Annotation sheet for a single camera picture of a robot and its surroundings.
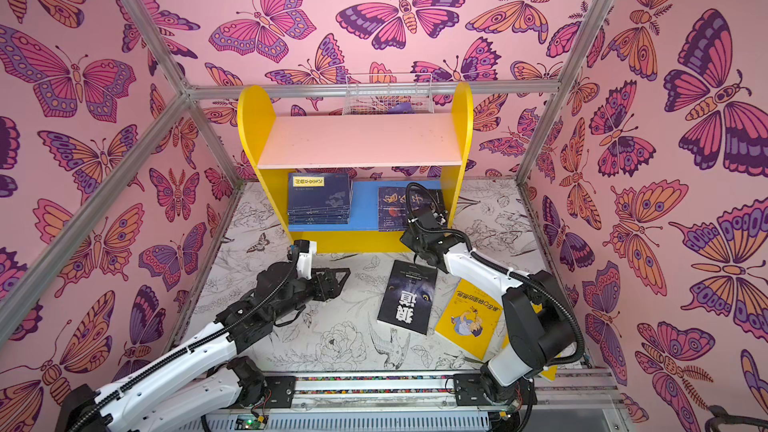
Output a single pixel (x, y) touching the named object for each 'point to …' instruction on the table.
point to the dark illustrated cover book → (399, 204)
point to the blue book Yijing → (318, 218)
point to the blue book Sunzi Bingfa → (318, 221)
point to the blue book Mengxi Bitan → (318, 213)
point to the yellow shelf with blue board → (351, 183)
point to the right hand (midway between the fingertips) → (407, 231)
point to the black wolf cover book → (407, 298)
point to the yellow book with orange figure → (470, 319)
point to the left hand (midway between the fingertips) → (342, 269)
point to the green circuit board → (249, 422)
